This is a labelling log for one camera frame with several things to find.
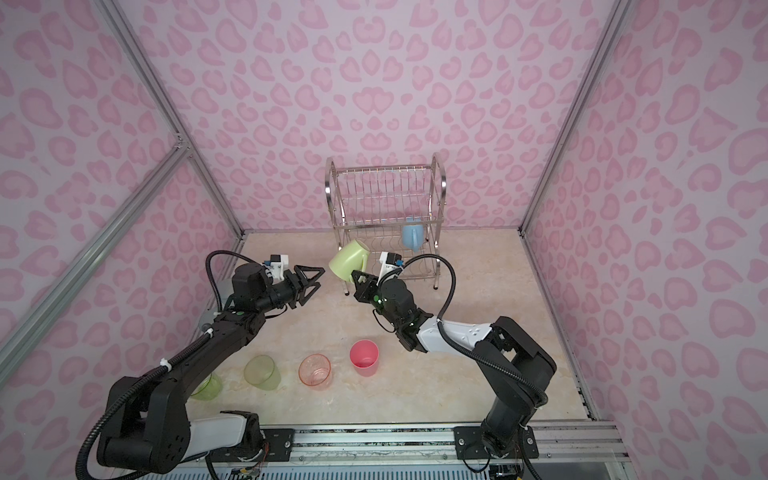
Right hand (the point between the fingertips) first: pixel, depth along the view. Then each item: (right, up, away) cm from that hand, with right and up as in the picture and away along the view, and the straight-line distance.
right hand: (352, 270), depth 80 cm
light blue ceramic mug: (+18, +11, +22) cm, 30 cm away
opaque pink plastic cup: (+3, -25, +5) cm, 25 cm away
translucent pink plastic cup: (-11, -29, +5) cm, 31 cm away
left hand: (-8, -1, 0) cm, 8 cm away
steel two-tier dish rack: (+10, +22, +34) cm, 41 cm away
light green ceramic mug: (0, +3, 0) cm, 3 cm away
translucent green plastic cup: (-26, -28, +4) cm, 38 cm away
